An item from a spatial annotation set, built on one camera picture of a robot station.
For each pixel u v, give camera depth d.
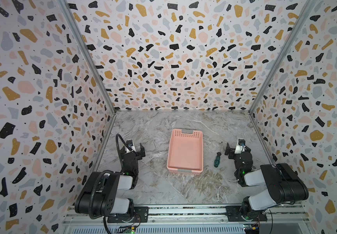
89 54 0.87
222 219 0.73
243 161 0.69
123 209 0.60
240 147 0.79
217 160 0.92
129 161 0.67
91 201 0.39
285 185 0.46
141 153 0.85
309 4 0.71
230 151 0.83
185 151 1.00
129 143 0.75
